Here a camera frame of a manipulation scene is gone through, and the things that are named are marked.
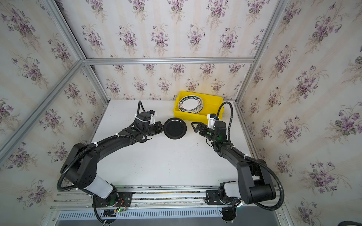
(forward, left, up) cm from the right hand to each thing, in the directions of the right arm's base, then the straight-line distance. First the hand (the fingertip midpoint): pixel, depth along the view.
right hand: (193, 126), depth 85 cm
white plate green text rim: (+29, -1, -9) cm, 31 cm away
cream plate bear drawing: (+21, -6, -10) cm, 24 cm away
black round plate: (0, +12, -2) cm, 12 cm away
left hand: (+2, +17, -1) cm, 17 cm away
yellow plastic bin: (+34, -19, -17) cm, 43 cm away
